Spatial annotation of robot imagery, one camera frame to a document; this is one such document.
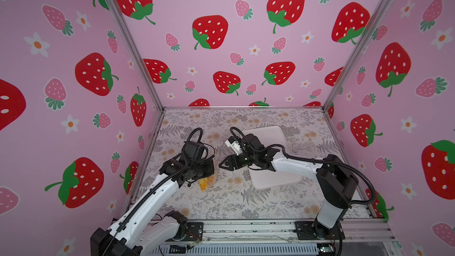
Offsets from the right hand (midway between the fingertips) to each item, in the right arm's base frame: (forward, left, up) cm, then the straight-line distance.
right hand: (219, 169), depth 78 cm
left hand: (0, +1, +1) cm, 2 cm away
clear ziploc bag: (-4, +6, -7) cm, 11 cm away
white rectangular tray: (+4, -21, -15) cm, 27 cm away
